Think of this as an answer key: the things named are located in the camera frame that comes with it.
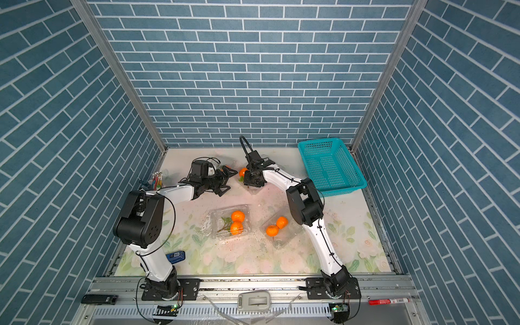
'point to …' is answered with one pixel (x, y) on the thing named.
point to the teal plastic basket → (330, 167)
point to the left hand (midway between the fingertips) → (239, 178)
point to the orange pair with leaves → (242, 174)
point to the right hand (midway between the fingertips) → (247, 183)
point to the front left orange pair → (234, 224)
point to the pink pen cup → (157, 180)
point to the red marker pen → (384, 301)
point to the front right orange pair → (282, 223)
